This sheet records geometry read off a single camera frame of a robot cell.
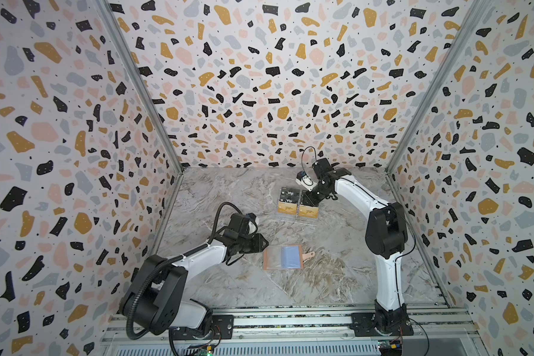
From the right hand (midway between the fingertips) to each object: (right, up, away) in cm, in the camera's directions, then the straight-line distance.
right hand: (310, 199), depth 97 cm
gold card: (0, -6, +3) cm, 6 cm away
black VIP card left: (-9, +2, +3) cm, 9 cm away
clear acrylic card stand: (-7, -3, +3) cm, 8 cm away
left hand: (-16, -17, -10) cm, 25 cm away
